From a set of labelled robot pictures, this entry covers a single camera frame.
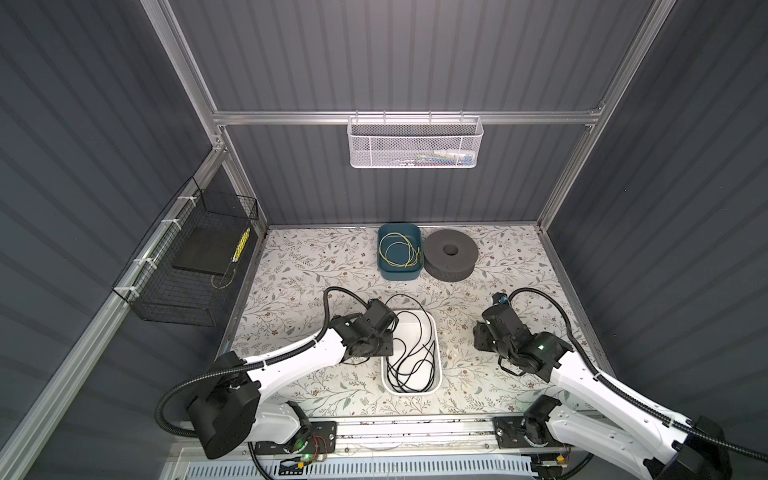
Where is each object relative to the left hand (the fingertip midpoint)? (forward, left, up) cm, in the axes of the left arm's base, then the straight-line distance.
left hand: (389, 344), depth 83 cm
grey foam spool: (+32, -23, -1) cm, 40 cm away
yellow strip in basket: (+21, +38, +21) cm, 48 cm away
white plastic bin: (+6, -6, -3) cm, 9 cm away
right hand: (0, -26, +4) cm, 26 cm away
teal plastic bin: (+38, -6, -5) cm, 39 cm away
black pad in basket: (+18, +44, +22) cm, 52 cm away
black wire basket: (+6, +52, +21) cm, 57 cm away
